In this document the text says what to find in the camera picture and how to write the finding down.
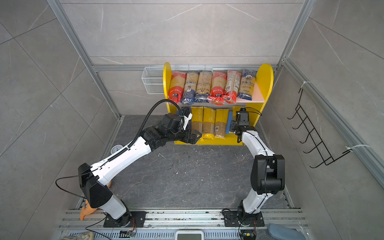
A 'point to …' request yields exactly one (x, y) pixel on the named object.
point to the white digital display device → (189, 235)
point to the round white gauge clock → (115, 148)
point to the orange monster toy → (87, 209)
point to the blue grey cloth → (281, 232)
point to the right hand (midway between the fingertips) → (237, 123)
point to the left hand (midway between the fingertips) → (195, 130)
